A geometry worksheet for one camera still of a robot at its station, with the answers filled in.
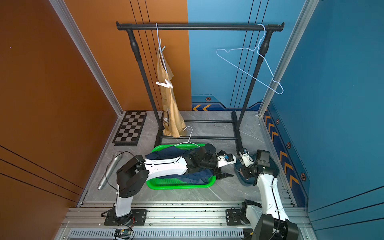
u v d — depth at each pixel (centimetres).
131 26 58
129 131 105
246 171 74
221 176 70
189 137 91
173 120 68
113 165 89
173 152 87
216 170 70
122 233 72
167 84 62
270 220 41
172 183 85
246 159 76
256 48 62
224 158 66
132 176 48
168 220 73
